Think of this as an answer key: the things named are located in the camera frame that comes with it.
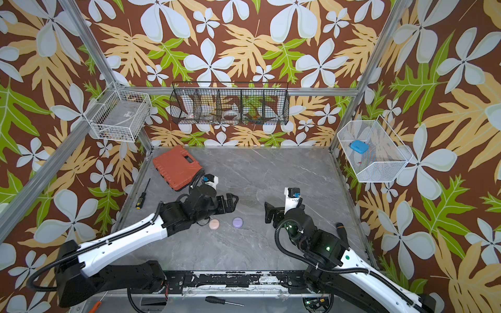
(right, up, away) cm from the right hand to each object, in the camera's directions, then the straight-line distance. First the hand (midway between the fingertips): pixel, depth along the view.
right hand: (273, 203), depth 71 cm
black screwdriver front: (-21, -35, -1) cm, 41 cm away
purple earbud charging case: (-14, -12, +17) cm, 25 cm away
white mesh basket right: (+45, +18, +3) cm, 49 cm away
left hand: (-16, +1, +4) cm, 16 cm away
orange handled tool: (-64, -37, -3) cm, 74 cm away
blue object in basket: (+41, +23, +15) cm, 49 cm away
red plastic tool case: (-48, +13, +34) cm, 60 cm away
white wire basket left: (-68, +37, +15) cm, 79 cm away
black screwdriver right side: (+33, -16, +15) cm, 39 cm away
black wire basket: (-18, +46, +25) cm, 55 cm away
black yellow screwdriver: (-63, -3, +24) cm, 68 cm away
